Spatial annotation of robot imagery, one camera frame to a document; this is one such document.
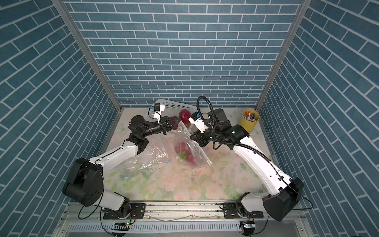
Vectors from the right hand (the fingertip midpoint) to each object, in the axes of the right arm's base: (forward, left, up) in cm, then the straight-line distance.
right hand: (193, 137), depth 71 cm
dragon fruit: (0, +6, -16) cm, 17 cm away
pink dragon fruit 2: (+4, +9, +2) cm, 10 cm away
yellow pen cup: (+29, -36, -17) cm, 49 cm away
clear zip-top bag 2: (-2, +25, -27) cm, 37 cm away
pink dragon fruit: (+30, +9, -17) cm, 35 cm away
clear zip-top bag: (-7, -4, -6) cm, 10 cm away
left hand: (+6, +6, +4) cm, 9 cm away
